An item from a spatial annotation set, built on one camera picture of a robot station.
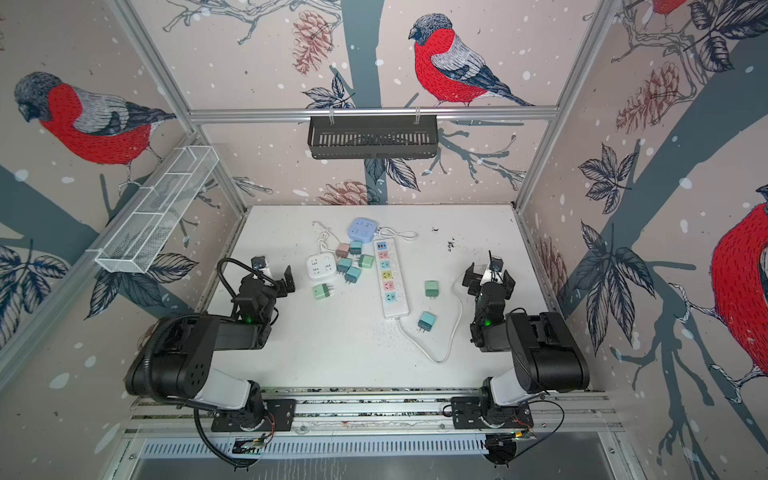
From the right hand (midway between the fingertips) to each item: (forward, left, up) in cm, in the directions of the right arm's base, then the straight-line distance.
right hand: (489, 269), depth 89 cm
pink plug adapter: (+13, +49, -8) cm, 52 cm away
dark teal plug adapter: (+14, +44, -8) cm, 47 cm away
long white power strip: (+1, +30, -8) cm, 31 cm away
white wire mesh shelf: (-7, +92, +24) cm, 95 cm away
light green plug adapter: (+8, +40, -8) cm, 42 cm away
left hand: (-3, +67, +3) cm, 67 cm away
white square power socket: (+5, +55, -7) cm, 56 cm away
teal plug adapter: (-13, +19, -8) cm, 25 cm away
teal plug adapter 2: (+2, +44, -7) cm, 44 cm away
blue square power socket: (+21, +43, -6) cm, 48 cm away
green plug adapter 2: (-5, +53, -7) cm, 54 cm away
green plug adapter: (-1, +17, -11) cm, 20 cm away
